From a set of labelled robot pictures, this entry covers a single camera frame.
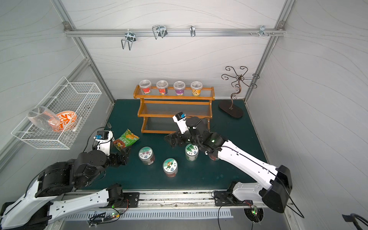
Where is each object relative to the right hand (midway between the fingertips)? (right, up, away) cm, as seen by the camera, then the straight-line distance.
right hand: (172, 133), depth 70 cm
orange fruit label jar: (-2, -19, +7) cm, 21 cm away
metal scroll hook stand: (+40, +15, +44) cm, 61 cm away
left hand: (-20, -5, -9) cm, 23 cm away
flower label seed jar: (-16, -14, +10) cm, 24 cm away
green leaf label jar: (+10, -13, +12) cm, 20 cm away
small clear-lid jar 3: (+13, +25, +10) cm, 30 cm away
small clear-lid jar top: (-16, +26, +11) cm, 33 cm away
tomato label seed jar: (+24, -18, +17) cm, 35 cm away
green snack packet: (-33, -8, +22) cm, 41 cm away
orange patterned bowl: (-50, +7, -3) cm, 50 cm away
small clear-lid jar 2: (+3, +25, +11) cm, 28 cm away
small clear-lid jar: (-7, +26, +11) cm, 29 cm away
